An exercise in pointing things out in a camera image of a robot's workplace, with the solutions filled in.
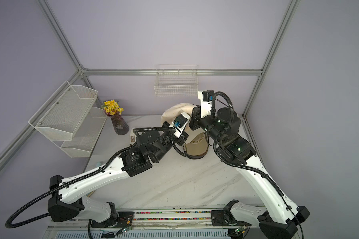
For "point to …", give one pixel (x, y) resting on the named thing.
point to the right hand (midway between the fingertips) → (189, 108)
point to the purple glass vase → (120, 126)
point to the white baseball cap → (132, 136)
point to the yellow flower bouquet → (111, 107)
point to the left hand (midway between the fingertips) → (184, 119)
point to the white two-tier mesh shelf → (70, 119)
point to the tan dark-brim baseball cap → (197, 148)
